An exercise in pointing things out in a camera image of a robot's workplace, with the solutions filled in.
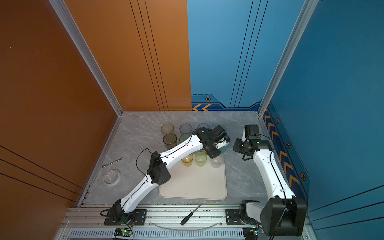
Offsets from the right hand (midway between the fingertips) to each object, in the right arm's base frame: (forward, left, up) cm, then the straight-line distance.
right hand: (236, 146), depth 83 cm
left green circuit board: (-38, +58, -16) cm, 71 cm away
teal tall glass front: (-2, +6, +1) cm, 6 cm away
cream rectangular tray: (-15, +24, -15) cm, 31 cm away
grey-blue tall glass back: (+15, +29, -3) cm, 33 cm away
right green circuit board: (-38, -4, -17) cm, 42 cm away
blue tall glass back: (+16, +18, -1) cm, 24 cm away
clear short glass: (-2, +9, -14) cm, 17 cm away
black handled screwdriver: (-32, +27, -15) cm, 44 cm away
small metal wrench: (-5, +80, -14) cm, 81 cm away
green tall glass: (+8, +30, -1) cm, 31 cm away
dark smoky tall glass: (+8, +39, -5) cm, 40 cm away
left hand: (0, +11, -6) cm, 13 cm away
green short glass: (-1, +20, -12) cm, 23 cm away
